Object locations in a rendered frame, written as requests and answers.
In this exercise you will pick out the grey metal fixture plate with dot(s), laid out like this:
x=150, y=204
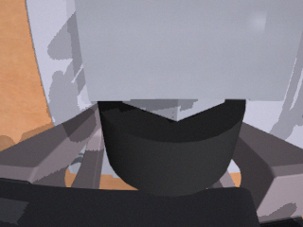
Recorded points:
x=54, y=33

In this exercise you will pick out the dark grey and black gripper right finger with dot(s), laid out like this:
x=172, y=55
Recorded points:
x=272, y=170

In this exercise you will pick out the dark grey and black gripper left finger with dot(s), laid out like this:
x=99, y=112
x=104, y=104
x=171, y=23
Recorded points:
x=43, y=158

